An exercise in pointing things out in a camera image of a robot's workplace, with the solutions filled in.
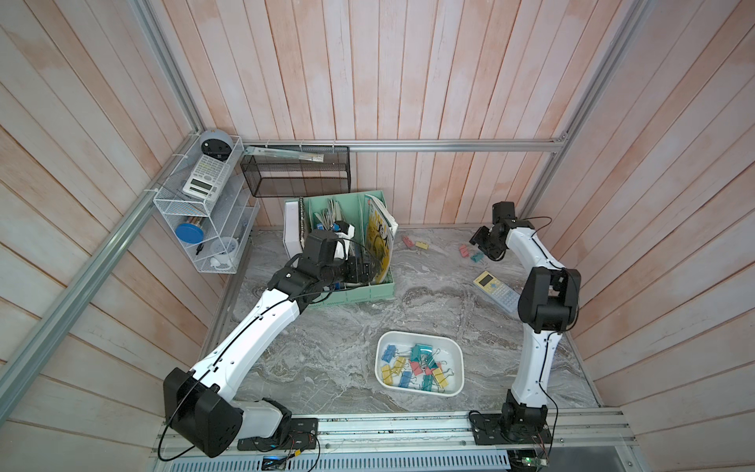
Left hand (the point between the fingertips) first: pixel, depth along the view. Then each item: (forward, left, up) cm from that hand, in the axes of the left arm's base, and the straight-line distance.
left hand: (364, 266), depth 76 cm
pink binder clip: (+31, -17, -24) cm, 43 cm away
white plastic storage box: (-17, -16, -24) cm, 33 cm away
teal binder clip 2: (-14, -17, -24) cm, 32 cm away
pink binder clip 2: (-18, -15, -25) cm, 34 cm away
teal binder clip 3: (-23, -18, -23) cm, 37 cm away
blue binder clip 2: (-22, -12, -25) cm, 35 cm away
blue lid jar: (+7, +46, +6) cm, 47 cm away
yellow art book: (+19, -5, -6) cm, 20 cm away
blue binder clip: (-14, -8, -24) cm, 29 cm away
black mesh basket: (+44, +33, -4) cm, 55 cm away
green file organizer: (+27, +6, -7) cm, 29 cm away
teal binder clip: (+23, -42, -25) cm, 54 cm away
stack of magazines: (+20, +10, 0) cm, 22 cm away
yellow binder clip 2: (-18, -10, -24) cm, 32 cm away
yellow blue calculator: (+8, -47, -25) cm, 53 cm away
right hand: (+24, -39, -16) cm, 48 cm away
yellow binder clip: (-20, -7, -24) cm, 32 cm away
